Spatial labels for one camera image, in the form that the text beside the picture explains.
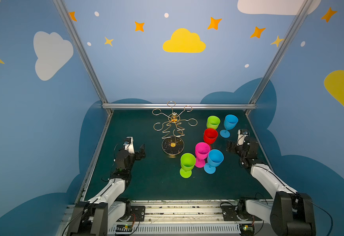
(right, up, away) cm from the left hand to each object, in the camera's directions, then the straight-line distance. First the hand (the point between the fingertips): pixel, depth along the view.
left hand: (135, 144), depth 86 cm
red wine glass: (+47, +4, +9) cm, 48 cm away
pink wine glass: (+40, -5, -1) cm, 40 cm away
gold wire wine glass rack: (+23, -2, +12) cm, 26 cm away
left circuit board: (-2, -41, -13) cm, 43 cm away
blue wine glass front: (+60, +13, +9) cm, 62 cm away
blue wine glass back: (+47, -9, -2) cm, 48 cm away
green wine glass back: (+31, -10, -4) cm, 33 cm away
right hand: (+62, +2, +2) cm, 62 cm away
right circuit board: (+60, -42, -13) cm, 75 cm away
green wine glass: (+50, +13, +14) cm, 54 cm away
